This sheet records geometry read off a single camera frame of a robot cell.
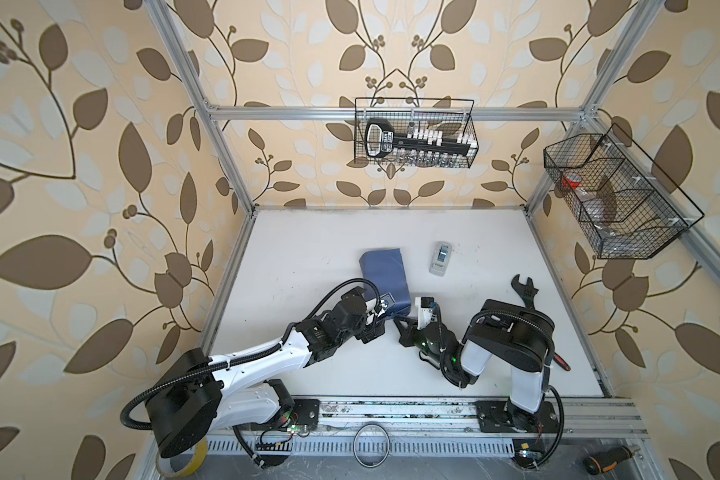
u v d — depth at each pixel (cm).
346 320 61
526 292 96
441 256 102
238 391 46
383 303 69
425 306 81
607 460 66
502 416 74
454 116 91
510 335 51
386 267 97
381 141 85
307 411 75
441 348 68
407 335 82
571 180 81
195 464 66
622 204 75
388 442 72
